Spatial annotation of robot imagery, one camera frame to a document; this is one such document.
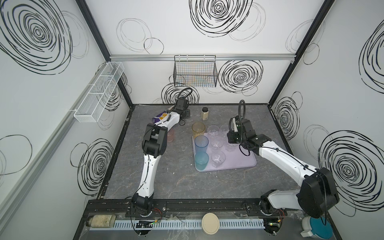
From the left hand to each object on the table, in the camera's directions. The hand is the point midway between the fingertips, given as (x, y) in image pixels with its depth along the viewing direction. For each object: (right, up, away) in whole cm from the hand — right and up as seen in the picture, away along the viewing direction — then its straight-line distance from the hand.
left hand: (187, 111), depth 108 cm
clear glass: (+18, -13, -9) cm, 24 cm away
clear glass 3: (+19, -30, -19) cm, 40 cm away
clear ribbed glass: (+29, -24, -13) cm, 39 cm away
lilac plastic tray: (+30, -30, -19) cm, 47 cm away
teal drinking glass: (+10, -29, -22) cm, 38 cm away
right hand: (+24, -14, -23) cm, 37 cm away
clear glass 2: (+19, -21, -17) cm, 33 cm away
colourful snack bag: (-10, -5, -35) cm, 37 cm away
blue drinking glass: (+9, -20, -20) cm, 30 cm away
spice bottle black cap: (+13, -1, -3) cm, 13 cm away
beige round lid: (+12, -51, -44) cm, 68 cm away
